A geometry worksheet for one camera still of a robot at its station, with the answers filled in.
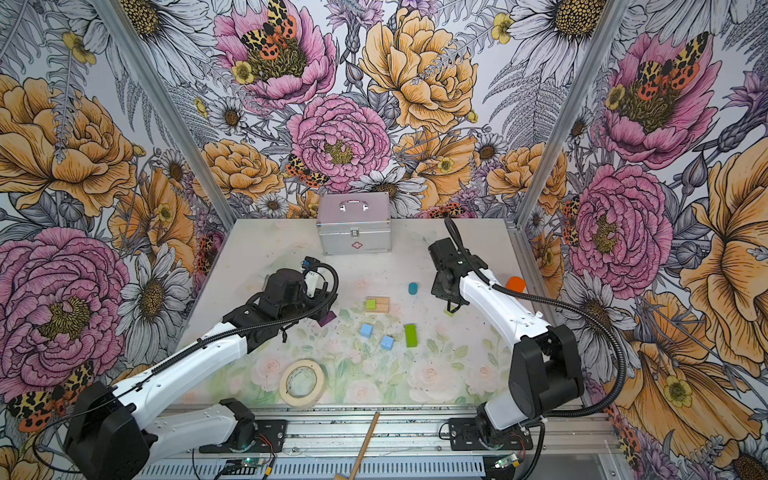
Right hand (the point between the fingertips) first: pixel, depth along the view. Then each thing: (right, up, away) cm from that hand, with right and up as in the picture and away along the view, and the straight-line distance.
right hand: (448, 300), depth 86 cm
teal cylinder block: (-9, +1, +15) cm, 18 cm away
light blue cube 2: (-17, -13, +2) cm, 22 cm away
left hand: (-34, 0, -4) cm, 34 cm away
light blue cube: (-24, -9, +4) cm, 26 cm away
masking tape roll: (-36, -24, -8) cm, 44 cm away
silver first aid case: (-29, +23, +19) cm, 42 cm away
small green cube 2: (+3, -6, +11) cm, 13 cm away
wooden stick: (-22, -32, -11) cm, 40 cm away
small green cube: (-23, -3, +11) cm, 26 cm away
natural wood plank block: (-19, -3, +12) cm, 23 cm away
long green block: (-10, -11, +6) cm, 16 cm away
